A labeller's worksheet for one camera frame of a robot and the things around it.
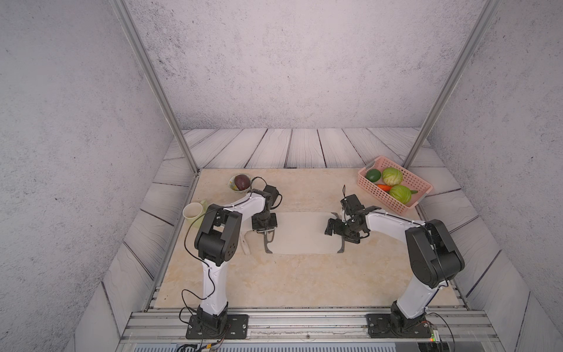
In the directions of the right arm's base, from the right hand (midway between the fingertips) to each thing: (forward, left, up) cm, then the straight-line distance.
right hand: (334, 234), depth 93 cm
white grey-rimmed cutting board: (+3, +13, -4) cm, 14 cm away
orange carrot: (+25, -27, +1) cm, 37 cm away
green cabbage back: (+29, -31, +4) cm, 42 cm away
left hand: (+3, +26, -2) cm, 27 cm away
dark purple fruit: (+26, +42, +5) cm, 50 cm away
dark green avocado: (+32, -23, +2) cm, 40 cm away
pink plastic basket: (+26, -44, 0) cm, 51 cm away
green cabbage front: (+18, -32, +5) cm, 37 cm away
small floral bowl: (+25, +47, +2) cm, 53 cm away
